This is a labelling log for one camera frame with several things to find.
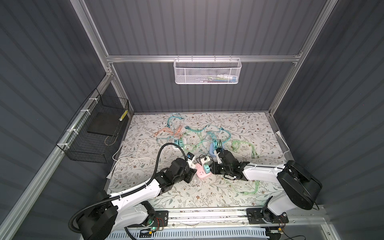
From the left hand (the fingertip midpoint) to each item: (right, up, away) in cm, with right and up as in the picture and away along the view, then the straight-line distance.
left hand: (193, 168), depth 83 cm
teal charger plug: (+8, 0, +1) cm, 8 cm away
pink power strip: (+4, -3, +4) cm, 6 cm away
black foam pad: (-47, +25, -3) cm, 53 cm away
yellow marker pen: (-39, +29, -1) cm, 49 cm away
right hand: (+11, -2, +6) cm, 12 cm away
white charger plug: (+7, +4, +2) cm, 8 cm away
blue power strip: (+12, +10, +14) cm, 21 cm away
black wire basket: (-49, +19, -10) cm, 54 cm away
